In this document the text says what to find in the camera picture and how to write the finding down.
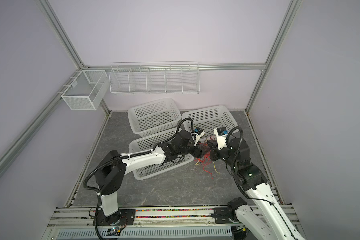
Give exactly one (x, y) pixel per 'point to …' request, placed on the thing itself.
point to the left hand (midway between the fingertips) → (206, 148)
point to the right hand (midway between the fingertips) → (209, 142)
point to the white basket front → (147, 144)
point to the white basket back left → (154, 117)
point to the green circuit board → (114, 231)
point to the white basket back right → (210, 118)
